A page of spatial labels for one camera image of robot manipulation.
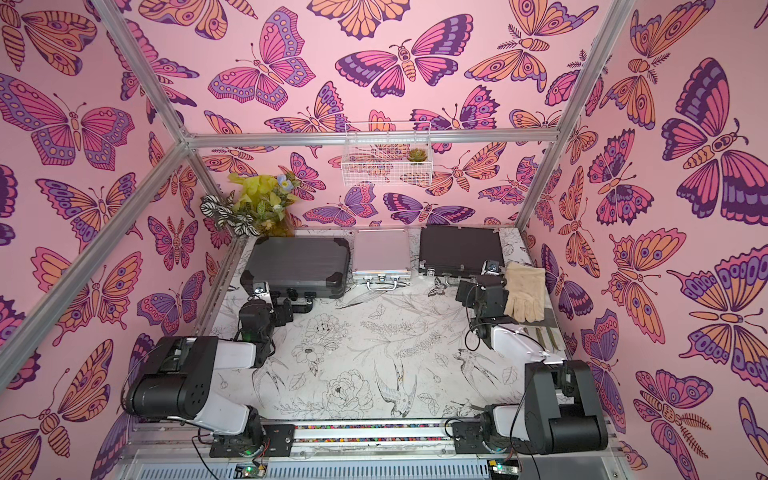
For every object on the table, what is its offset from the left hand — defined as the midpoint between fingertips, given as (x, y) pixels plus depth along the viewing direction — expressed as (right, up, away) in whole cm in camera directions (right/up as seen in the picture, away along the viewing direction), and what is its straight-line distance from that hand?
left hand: (275, 298), depth 95 cm
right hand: (+65, +5, -5) cm, 65 cm away
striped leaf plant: (-15, +27, -3) cm, 31 cm away
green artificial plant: (-4, +32, +3) cm, 33 cm away
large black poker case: (+8, +10, +9) cm, 15 cm away
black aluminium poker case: (+61, +15, +11) cm, 64 cm away
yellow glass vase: (-6, +24, +22) cm, 33 cm away
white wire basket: (+36, +46, 0) cm, 58 cm away
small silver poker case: (+34, +13, +10) cm, 37 cm away
